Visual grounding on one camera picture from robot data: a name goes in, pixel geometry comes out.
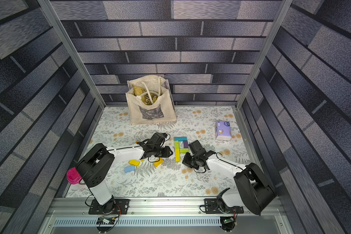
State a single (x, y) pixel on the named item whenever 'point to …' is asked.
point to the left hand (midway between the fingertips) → (173, 153)
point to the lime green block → (184, 150)
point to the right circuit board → (228, 221)
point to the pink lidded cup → (73, 176)
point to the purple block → (185, 144)
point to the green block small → (176, 144)
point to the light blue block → (129, 168)
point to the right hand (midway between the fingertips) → (181, 161)
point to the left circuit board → (106, 220)
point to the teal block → (184, 138)
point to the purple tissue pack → (223, 130)
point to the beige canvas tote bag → (150, 100)
